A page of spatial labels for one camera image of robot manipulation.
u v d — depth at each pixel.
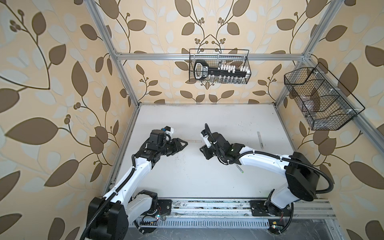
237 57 0.91
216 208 0.75
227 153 0.62
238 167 0.88
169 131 0.76
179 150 0.72
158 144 0.64
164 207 0.74
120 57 0.93
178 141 0.73
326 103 0.73
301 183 0.43
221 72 0.84
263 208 0.72
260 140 1.00
